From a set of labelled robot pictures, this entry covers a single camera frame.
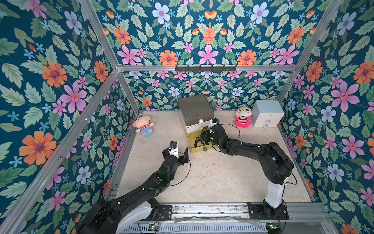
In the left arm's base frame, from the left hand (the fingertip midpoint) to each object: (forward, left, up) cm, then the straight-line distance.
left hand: (181, 147), depth 82 cm
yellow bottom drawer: (+15, -6, -12) cm, 20 cm away
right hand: (+12, -13, -3) cm, 18 cm away
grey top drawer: (+40, -11, -10) cm, 43 cm away
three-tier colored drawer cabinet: (+16, -13, -4) cm, 21 cm away
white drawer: (+16, -9, -2) cm, 18 cm away
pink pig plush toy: (+27, +29, -8) cm, 40 cm away
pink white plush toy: (+27, -46, -9) cm, 54 cm away
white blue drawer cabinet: (+23, -60, -1) cm, 64 cm away
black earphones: (+13, -11, -13) cm, 22 cm away
